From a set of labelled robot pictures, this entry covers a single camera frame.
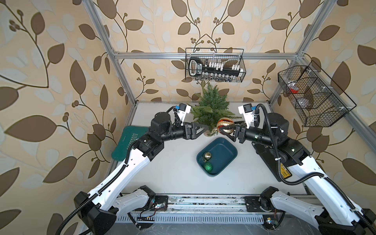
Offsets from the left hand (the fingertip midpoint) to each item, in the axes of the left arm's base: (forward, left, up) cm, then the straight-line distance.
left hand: (201, 126), depth 61 cm
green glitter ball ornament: (-6, -5, -32) cm, 33 cm away
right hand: (0, -9, 0) cm, 9 cm away
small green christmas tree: (+15, -6, -4) cm, 17 cm away
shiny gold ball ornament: (+1, -5, -32) cm, 33 cm away
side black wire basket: (+17, -60, -1) cm, 62 cm away
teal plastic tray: (+2, -11, -35) cm, 37 cm away
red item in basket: (+28, -54, -4) cm, 61 cm away
